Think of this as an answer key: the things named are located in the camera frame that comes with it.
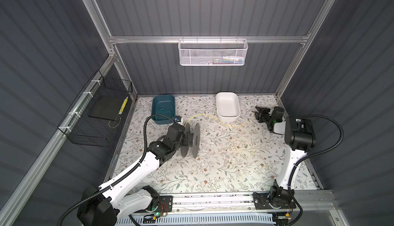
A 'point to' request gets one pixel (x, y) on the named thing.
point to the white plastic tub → (228, 107)
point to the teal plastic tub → (163, 105)
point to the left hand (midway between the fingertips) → (184, 132)
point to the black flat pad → (106, 107)
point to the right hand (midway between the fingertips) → (256, 107)
